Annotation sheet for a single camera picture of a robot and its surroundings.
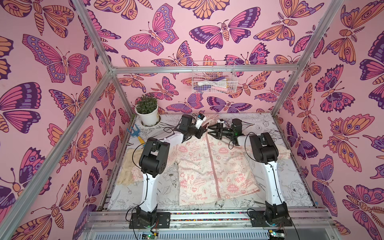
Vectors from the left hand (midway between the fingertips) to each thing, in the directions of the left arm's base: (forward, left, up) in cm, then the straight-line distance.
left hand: (208, 129), depth 99 cm
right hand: (+1, -1, -1) cm, 2 cm away
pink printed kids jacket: (-23, 0, -11) cm, 25 cm away
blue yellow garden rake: (+5, +52, -9) cm, 53 cm away
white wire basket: (+24, -4, +23) cm, 34 cm away
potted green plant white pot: (+14, +42, +6) cm, 44 cm away
